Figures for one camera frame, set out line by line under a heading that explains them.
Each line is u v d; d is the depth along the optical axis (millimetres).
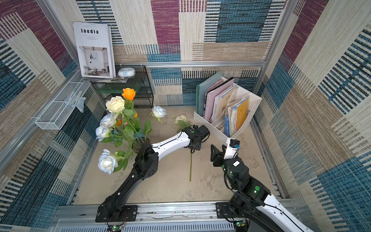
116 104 577
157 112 695
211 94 858
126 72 882
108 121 627
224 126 1083
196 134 700
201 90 896
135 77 919
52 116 702
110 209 625
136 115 740
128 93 692
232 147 577
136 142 746
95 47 775
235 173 495
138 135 729
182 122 1081
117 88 942
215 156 615
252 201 480
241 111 915
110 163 542
